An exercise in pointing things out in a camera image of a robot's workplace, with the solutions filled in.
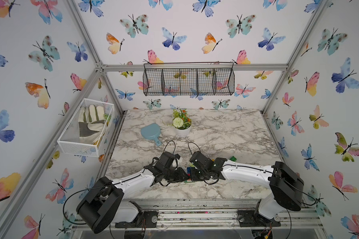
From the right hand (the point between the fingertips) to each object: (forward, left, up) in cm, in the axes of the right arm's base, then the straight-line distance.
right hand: (190, 175), depth 82 cm
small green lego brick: (+14, -26, -5) cm, 30 cm away
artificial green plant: (+30, +7, +11) cm, 33 cm away
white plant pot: (+30, +6, -2) cm, 31 cm away
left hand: (-1, 0, -1) cm, 1 cm away
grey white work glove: (+16, +51, +23) cm, 58 cm away
